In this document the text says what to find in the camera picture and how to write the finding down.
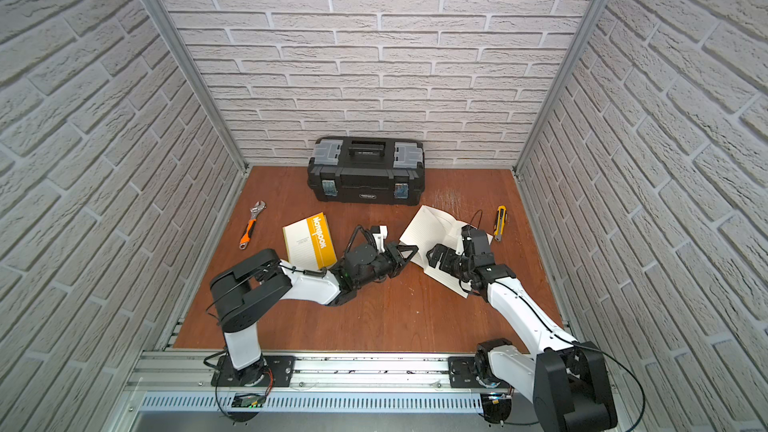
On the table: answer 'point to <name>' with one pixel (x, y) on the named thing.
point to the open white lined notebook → (429, 227)
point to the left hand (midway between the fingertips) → (425, 246)
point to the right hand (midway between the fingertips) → (443, 258)
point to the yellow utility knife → (501, 220)
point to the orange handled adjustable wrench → (259, 206)
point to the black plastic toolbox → (367, 170)
